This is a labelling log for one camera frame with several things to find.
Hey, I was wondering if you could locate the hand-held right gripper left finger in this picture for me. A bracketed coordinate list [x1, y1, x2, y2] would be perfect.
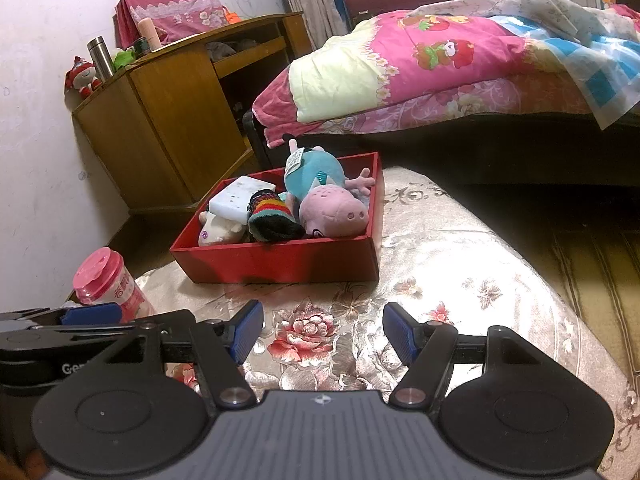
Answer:
[95, 299, 265, 408]

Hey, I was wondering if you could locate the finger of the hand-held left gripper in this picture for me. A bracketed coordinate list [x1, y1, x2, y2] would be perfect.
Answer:
[30, 302, 137, 334]
[0, 308, 51, 334]

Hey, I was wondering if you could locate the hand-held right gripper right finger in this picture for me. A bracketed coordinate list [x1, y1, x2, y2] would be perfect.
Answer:
[382, 301, 541, 408]

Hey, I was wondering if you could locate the red box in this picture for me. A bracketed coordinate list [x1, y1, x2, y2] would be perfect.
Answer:
[169, 151, 385, 285]

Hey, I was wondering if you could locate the small white plush toy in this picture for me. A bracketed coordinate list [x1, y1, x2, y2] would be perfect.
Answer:
[197, 209, 250, 248]

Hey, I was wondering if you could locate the rainbow striped dark sock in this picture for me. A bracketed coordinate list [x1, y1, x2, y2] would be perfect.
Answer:
[246, 189, 305, 245]

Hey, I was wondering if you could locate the white sponge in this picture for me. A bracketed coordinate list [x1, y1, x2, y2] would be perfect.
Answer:
[208, 175, 277, 224]

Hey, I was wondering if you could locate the pink pig plush toy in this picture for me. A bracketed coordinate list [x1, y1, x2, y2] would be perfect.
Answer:
[282, 133, 377, 240]

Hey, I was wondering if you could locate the person's left hand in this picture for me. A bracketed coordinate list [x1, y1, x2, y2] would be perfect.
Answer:
[0, 447, 49, 480]

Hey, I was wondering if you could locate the pink plastic cup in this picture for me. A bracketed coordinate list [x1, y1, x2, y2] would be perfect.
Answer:
[72, 247, 157, 320]

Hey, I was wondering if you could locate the dark wooden bed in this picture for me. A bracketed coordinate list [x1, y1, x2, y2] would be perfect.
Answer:
[242, 0, 640, 192]

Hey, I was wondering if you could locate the wooden desk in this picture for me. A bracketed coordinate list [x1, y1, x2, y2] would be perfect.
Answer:
[71, 11, 314, 213]

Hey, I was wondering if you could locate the pink floral bedsheet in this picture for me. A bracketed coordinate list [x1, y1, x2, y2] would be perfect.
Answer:
[251, 67, 602, 150]

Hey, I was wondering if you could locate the red santa doll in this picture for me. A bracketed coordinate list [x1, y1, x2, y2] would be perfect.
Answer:
[64, 56, 101, 100]

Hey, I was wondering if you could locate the steel thermos flask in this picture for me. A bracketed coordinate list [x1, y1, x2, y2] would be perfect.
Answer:
[87, 36, 115, 84]

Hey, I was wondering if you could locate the green toy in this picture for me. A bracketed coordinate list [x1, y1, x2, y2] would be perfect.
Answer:
[111, 47, 136, 72]

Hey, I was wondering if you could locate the pink cartoon quilt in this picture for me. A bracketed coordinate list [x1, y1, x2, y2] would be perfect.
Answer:
[288, 2, 640, 124]

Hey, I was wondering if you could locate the grey cloth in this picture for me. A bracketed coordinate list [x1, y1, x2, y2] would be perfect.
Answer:
[205, 40, 251, 61]

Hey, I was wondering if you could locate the pink bottle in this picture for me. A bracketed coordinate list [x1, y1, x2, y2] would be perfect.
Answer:
[138, 17, 161, 54]

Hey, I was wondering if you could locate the pink lace cloth cover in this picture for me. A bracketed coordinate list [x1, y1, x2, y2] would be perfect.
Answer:
[114, 0, 229, 50]

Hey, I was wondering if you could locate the beige floral curtain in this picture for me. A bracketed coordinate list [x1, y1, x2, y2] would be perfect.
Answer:
[272, 0, 351, 54]

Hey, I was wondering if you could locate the white blue patterned sheet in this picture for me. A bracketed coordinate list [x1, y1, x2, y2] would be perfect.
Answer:
[410, 0, 640, 131]

